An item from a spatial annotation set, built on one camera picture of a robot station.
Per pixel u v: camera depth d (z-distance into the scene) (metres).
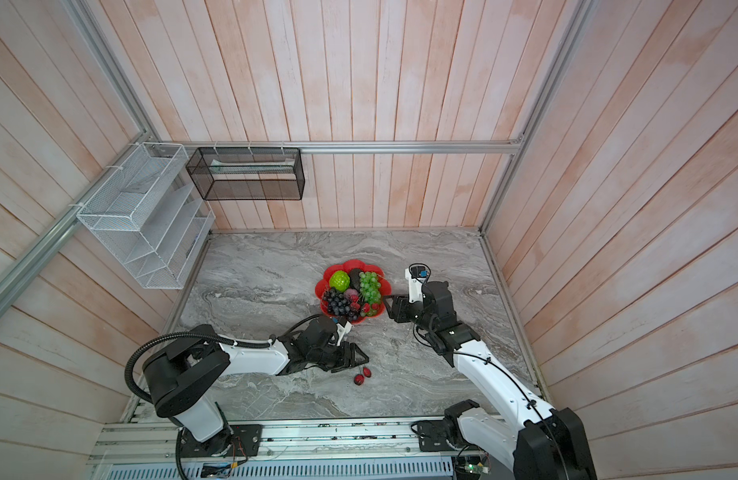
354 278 0.99
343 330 0.82
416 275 0.72
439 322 0.62
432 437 0.73
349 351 0.77
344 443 0.73
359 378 0.82
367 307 0.92
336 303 0.92
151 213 0.73
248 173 1.06
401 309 0.71
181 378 0.45
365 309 0.91
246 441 0.74
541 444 0.39
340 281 0.98
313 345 0.70
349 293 0.96
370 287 0.96
